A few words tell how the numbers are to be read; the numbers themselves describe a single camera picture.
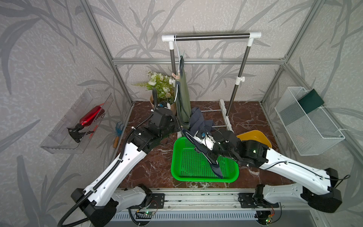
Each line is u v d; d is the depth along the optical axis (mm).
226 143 452
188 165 850
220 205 725
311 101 707
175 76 611
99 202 367
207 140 544
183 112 777
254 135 966
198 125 932
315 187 392
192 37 591
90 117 661
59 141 598
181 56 806
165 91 920
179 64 820
